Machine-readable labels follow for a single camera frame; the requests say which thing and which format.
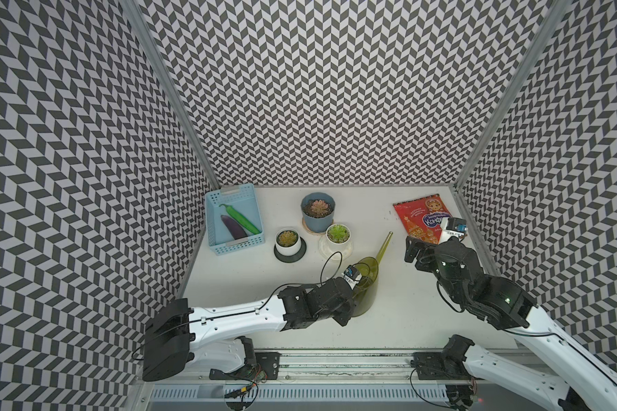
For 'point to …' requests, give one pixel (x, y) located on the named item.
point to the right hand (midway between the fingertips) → (423, 247)
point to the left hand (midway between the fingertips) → (350, 303)
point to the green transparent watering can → (368, 268)
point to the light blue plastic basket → (232, 219)
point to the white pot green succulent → (338, 236)
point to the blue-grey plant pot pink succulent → (318, 210)
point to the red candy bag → (423, 217)
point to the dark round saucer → (290, 259)
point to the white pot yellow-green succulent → (288, 241)
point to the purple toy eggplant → (233, 228)
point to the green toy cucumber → (241, 219)
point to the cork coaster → (304, 224)
